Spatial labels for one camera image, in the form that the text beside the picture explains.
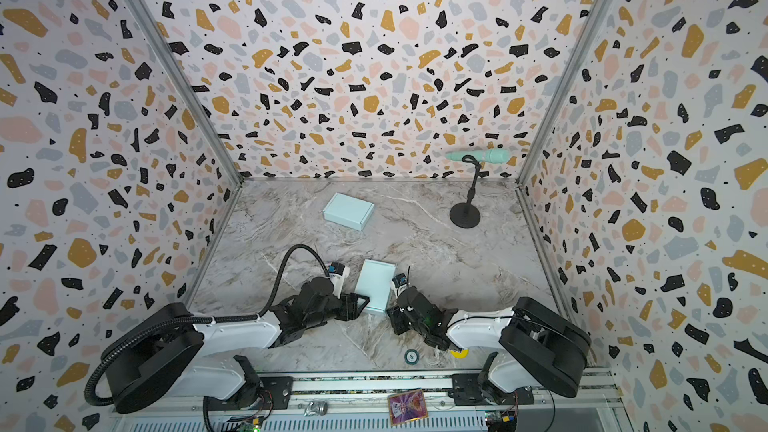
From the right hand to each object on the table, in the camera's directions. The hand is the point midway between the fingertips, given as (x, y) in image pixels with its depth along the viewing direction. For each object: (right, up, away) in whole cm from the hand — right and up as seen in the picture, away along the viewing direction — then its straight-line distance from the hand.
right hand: (388, 308), depth 86 cm
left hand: (-5, +4, -2) cm, 7 cm away
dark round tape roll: (+6, -11, -6) cm, 14 cm away
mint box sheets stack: (-4, +6, +5) cm, 9 cm away
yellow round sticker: (+20, -11, -6) cm, 23 cm away
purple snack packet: (+5, -19, -15) cm, 24 cm away
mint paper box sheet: (-16, +27, +23) cm, 39 cm away
